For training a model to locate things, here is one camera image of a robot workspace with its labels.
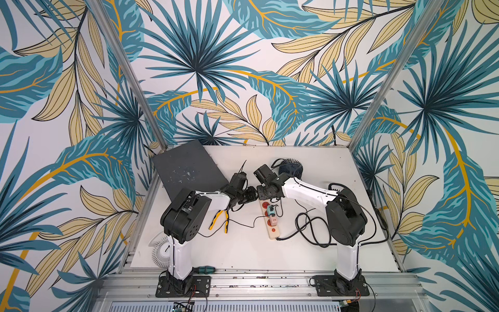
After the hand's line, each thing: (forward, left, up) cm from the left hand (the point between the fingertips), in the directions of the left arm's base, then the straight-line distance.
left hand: (258, 195), depth 96 cm
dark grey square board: (+17, +39, 0) cm, 42 cm away
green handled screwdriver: (-33, +21, 0) cm, 40 cm away
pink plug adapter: (-15, -6, +4) cm, 16 cm away
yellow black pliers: (-11, +19, -2) cm, 22 cm away
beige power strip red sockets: (-17, -6, -1) cm, 19 cm away
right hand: (-5, +3, +2) cm, 6 cm away
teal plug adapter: (-11, -5, +5) cm, 13 cm away
